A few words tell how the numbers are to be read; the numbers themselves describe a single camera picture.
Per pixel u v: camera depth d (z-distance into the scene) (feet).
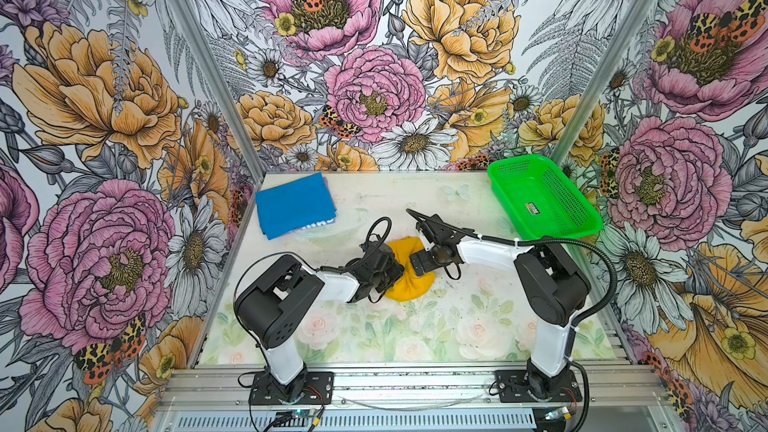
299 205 3.70
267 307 1.56
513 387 2.42
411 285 2.87
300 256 1.73
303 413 2.33
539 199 3.76
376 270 2.46
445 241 2.43
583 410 2.26
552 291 1.65
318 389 2.40
